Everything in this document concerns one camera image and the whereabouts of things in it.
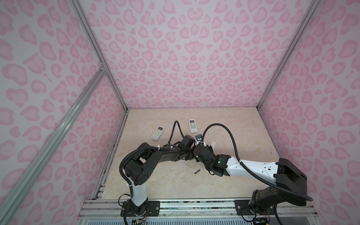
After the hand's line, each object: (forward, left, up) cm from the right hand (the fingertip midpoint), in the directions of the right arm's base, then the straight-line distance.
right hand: (198, 146), depth 83 cm
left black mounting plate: (-31, +25, -12) cm, 41 cm away
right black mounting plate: (-29, -23, -13) cm, 39 cm away
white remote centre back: (+24, +3, -11) cm, 26 cm away
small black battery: (-10, 0, -13) cm, 16 cm away
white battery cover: (+9, -11, -13) cm, 20 cm away
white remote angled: (+17, +29, -12) cm, 35 cm away
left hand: (+1, -3, -10) cm, 10 cm away
